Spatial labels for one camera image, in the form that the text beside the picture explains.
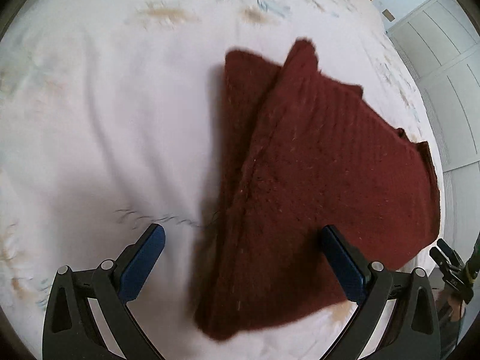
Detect dark red knit sweater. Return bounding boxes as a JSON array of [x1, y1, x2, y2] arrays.
[[195, 39, 440, 341]]

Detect person right hand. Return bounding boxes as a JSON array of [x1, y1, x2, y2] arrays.
[[436, 287, 465, 323]]

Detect white louvered wardrobe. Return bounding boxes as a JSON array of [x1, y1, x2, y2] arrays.
[[387, 0, 479, 259]]

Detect floral white bed cover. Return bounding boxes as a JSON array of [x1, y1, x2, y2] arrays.
[[1, 0, 440, 359]]

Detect right wall switch plate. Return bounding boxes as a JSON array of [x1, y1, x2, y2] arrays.
[[382, 9, 395, 22]]

